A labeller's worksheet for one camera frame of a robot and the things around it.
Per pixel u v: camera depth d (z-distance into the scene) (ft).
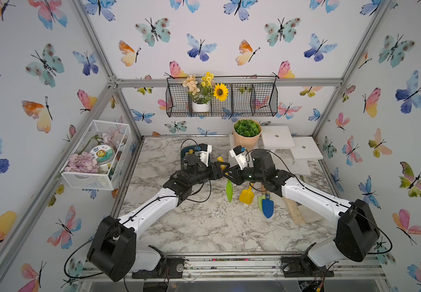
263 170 2.04
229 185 2.54
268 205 2.99
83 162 1.96
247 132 2.77
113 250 1.34
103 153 2.16
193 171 2.11
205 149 2.33
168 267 2.39
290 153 3.06
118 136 2.59
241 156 2.33
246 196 3.08
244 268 2.46
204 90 2.85
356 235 1.39
